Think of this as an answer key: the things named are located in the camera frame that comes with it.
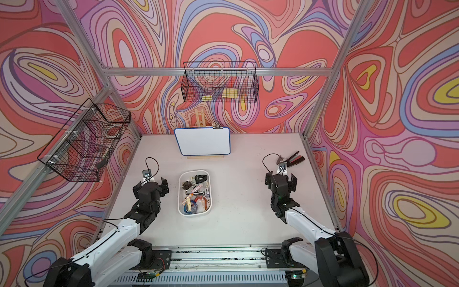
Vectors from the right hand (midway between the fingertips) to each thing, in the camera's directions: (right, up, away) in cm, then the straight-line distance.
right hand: (282, 177), depth 87 cm
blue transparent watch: (-43, -14, -3) cm, 45 cm away
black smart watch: (-42, -2, +7) cm, 42 cm away
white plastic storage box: (-38, -12, 0) cm, 40 cm away
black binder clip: (-32, +26, +2) cm, 41 cm away
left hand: (-62, -1, -3) cm, 63 cm away
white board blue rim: (-41, +18, +9) cm, 45 cm away
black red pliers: (+13, +8, +18) cm, 23 cm away
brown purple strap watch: (-49, -6, +7) cm, 50 cm away
